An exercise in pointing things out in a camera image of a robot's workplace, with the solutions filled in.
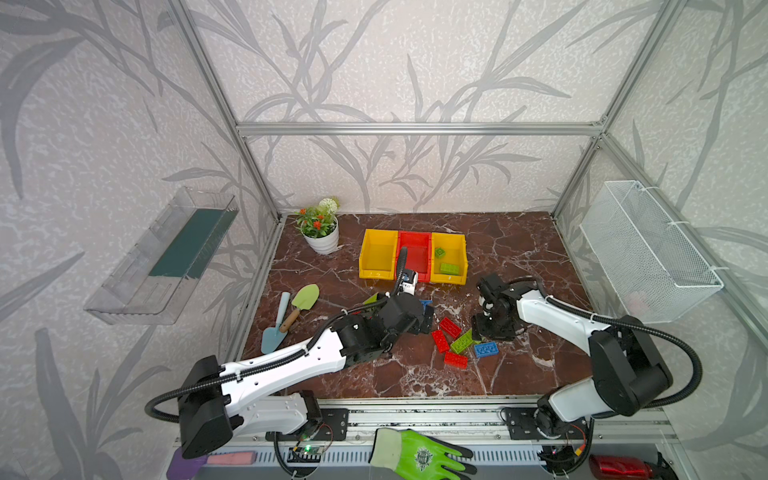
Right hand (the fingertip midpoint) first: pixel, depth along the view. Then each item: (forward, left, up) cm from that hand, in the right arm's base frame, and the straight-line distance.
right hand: (481, 327), depth 88 cm
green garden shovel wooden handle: (+10, +56, -2) cm, 57 cm away
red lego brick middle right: (-4, +12, -1) cm, 13 cm away
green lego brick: (+21, +7, 0) cm, 22 cm away
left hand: (+1, +19, +18) cm, 26 cm away
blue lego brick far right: (-7, -1, 0) cm, 7 cm away
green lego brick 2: (-4, +6, -1) cm, 7 cm away
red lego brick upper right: (0, +9, 0) cm, 9 cm away
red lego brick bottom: (-10, +8, 0) cm, 13 cm away
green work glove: (-31, +20, 0) cm, 37 cm away
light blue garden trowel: (-2, +63, -2) cm, 63 cm away
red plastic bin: (+28, +18, +4) cm, 33 cm away
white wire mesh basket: (-2, -31, +32) cm, 44 cm away
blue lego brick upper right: (+9, +16, -2) cm, 18 cm away
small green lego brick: (+27, +10, 0) cm, 29 cm away
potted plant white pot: (+30, +51, +12) cm, 61 cm away
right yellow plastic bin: (+31, +4, -2) cm, 32 cm away
